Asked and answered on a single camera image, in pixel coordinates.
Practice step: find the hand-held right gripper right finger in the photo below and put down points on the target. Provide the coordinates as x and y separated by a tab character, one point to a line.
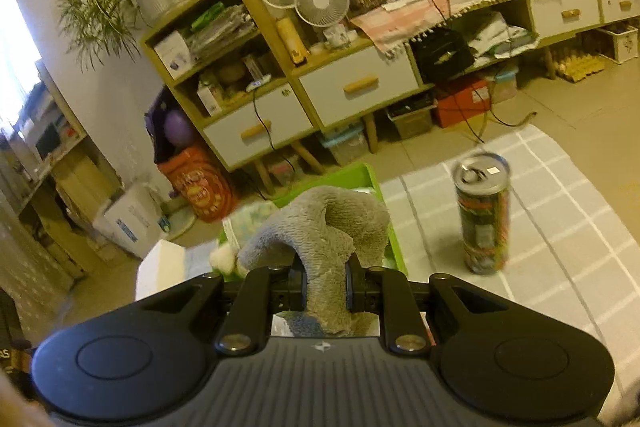
352	289

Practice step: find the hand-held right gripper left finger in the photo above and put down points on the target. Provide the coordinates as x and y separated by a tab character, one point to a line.
298	287

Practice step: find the grey towel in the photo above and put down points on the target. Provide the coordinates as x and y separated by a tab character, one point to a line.
325	227

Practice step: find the rabbit doll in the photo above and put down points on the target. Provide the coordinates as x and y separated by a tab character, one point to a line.
250	219

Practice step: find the green plastic bin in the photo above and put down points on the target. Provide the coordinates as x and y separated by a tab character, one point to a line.
367	174

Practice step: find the white rectangular box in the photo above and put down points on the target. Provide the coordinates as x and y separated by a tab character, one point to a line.
160	267

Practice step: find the white round stand base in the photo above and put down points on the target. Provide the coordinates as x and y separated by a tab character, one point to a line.
184	224

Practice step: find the orange printed bag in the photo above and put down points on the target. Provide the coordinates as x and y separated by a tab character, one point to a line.
200	187

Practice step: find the tall printed can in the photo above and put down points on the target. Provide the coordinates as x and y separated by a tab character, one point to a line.
482	227

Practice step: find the clear box with blue lid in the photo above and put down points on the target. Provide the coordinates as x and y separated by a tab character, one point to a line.
345	144

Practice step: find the white paper bag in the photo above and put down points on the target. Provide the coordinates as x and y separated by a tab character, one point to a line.
130	222

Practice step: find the wooden side shelf unit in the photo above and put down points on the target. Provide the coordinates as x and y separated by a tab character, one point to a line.
75	187

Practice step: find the grey storage basket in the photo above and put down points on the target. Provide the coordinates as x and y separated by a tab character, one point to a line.
410	119

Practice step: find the purple ball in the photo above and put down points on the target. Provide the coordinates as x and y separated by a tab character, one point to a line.
179	128

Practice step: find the grey checked blanket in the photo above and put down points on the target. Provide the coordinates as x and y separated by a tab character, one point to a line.
550	232

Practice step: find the milk carton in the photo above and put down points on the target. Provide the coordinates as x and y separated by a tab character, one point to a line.
209	97

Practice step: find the orange storage box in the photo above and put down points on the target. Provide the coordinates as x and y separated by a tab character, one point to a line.
460	104

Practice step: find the tall wooden shelf cabinet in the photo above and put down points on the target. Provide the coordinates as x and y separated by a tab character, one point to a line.
265	42

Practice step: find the yellow cylinder tin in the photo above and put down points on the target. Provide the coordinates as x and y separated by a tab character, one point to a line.
292	39

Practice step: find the black bag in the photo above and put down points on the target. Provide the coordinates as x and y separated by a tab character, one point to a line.
442	54

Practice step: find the clear storage box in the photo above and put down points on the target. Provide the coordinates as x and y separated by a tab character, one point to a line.
506	84

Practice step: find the small white carton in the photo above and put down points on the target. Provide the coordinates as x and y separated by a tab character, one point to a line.
172	54

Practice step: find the stack of newspapers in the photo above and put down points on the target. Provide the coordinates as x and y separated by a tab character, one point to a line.
220	32

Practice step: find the pink tasselled cloth runner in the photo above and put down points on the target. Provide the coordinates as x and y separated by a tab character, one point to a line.
425	14

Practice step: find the small white desk fan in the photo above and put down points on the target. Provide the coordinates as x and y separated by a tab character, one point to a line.
321	2

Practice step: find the folded white clothes pile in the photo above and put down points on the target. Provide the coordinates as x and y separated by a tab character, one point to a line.
505	37

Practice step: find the window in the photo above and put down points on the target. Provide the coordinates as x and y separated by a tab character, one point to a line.
15	57

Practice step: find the egg tray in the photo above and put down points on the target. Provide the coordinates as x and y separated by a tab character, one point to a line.
580	66

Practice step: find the long low wooden cabinet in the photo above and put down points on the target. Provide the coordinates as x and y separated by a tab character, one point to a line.
505	7

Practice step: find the white printed crate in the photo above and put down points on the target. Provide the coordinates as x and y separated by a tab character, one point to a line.
622	44

